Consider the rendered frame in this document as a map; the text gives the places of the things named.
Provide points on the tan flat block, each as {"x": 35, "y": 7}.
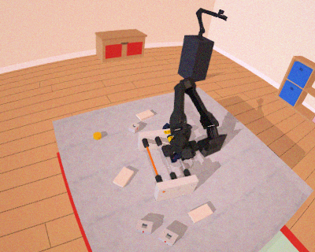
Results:
{"x": 200, "y": 213}
{"x": 123, "y": 177}
{"x": 144, "y": 115}

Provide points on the orange short cylinder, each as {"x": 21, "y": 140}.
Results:
{"x": 97, "y": 135}

